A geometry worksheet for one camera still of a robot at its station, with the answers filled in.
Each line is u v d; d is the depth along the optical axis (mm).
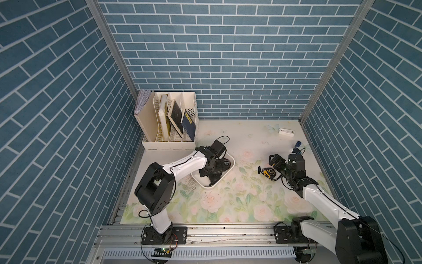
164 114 890
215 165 783
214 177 884
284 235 736
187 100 1031
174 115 987
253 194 867
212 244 732
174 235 730
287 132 1118
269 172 911
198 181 845
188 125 1042
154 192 458
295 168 653
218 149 718
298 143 971
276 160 789
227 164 935
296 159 653
